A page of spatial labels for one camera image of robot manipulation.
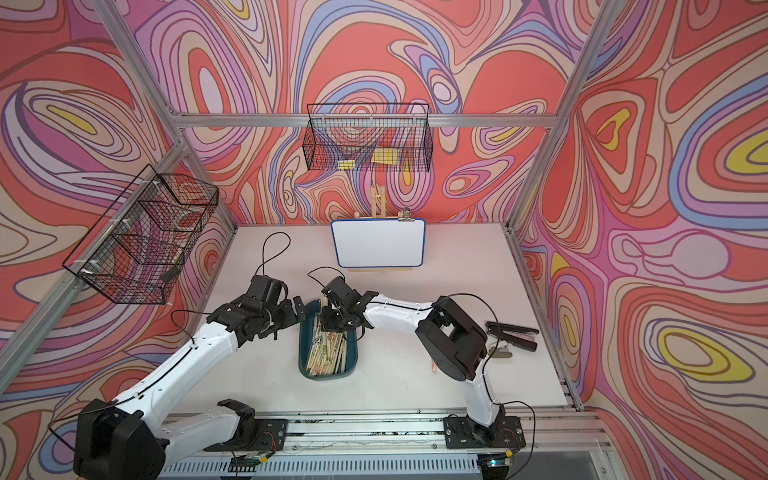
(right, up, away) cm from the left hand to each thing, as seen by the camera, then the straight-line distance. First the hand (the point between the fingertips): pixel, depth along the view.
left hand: (297, 314), depth 83 cm
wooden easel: (+22, +37, +34) cm, 55 cm away
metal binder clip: (+31, +29, +3) cm, 42 cm away
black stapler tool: (+66, -8, +5) cm, 67 cm away
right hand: (+7, -6, +4) cm, 10 cm away
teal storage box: (+7, -12, +1) cm, 14 cm away
